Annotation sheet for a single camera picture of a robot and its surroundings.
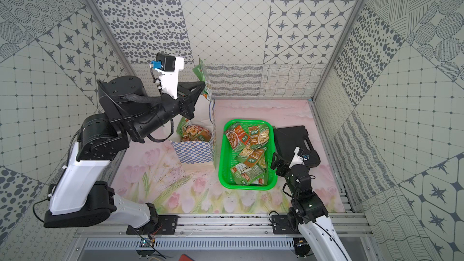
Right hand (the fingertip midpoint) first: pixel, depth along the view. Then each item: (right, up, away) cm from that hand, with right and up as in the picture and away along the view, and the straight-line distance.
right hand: (281, 158), depth 80 cm
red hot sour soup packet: (-21, +8, +18) cm, 28 cm away
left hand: (-30, +29, -35) cm, 54 cm away
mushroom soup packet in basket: (-11, +9, +18) cm, 23 cm away
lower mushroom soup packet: (-12, -2, +10) cm, 15 cm away
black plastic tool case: (+6, +7, +13) cm, 16 cm away
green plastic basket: (-16, 0, +13) cm, 20 cm away
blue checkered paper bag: (-37, +4, -6) cm, 38 cm away
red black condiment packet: (-44, +10, +13) cm, 47 cm away
